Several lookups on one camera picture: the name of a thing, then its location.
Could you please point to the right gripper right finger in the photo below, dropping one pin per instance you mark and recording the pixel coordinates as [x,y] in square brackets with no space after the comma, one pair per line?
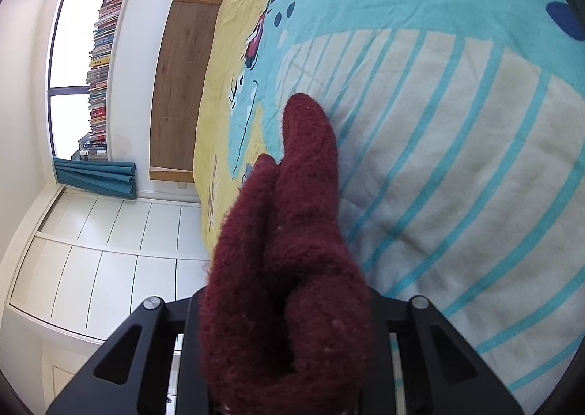
[442,373]

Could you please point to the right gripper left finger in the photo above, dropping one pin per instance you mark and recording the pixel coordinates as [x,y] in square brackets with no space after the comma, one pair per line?
[130,372]

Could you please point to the maroon knit sweater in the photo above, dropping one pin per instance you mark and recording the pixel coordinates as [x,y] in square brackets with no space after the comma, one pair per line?
[285,321]

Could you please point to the white wardrobe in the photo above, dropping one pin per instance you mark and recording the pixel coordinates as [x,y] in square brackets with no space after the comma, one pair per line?
[88,262]

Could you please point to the teal curtain left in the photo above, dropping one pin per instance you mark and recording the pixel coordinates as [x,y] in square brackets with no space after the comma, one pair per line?
[117,179]

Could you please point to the wooden headboard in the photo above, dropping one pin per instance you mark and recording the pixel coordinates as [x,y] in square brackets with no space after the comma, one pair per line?
[179,79]

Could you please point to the yellow dinosaur bed cover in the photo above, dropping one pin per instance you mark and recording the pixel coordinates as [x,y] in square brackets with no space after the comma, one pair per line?
[460,133]

